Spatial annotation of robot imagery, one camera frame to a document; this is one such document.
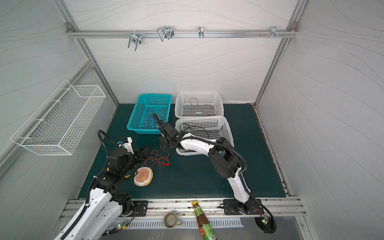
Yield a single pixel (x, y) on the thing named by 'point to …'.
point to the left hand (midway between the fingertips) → (148, 145)
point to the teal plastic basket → (142, 121)
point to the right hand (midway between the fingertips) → (165, 133)
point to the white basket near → (212, 128)
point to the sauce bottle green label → (206, 229)
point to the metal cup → (170, 220)
